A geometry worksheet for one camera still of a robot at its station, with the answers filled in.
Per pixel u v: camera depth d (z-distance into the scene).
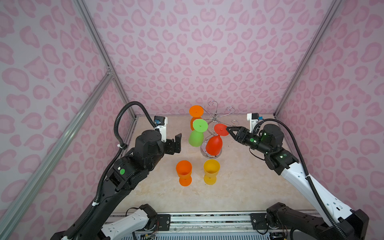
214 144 0.75
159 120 0.50
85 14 0.71
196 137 0.75
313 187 0.43
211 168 0.81
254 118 0.63
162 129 0.52
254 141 0.60
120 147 0.45
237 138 0.62
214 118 0.76
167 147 0.53
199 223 0.75
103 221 0.36
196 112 0.77
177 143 0.55
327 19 0.73
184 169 0.78
